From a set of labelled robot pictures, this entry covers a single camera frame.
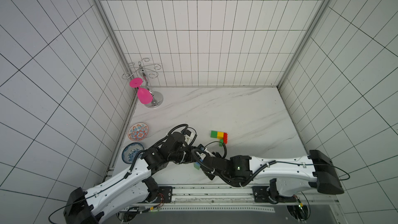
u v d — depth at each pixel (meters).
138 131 0.95
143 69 0.92
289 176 0.43
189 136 0.70
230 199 0.73
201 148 0.61
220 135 0.90
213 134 0.92
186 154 0.62
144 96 0.94
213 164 0.51
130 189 0.57
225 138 0.90
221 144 0.90
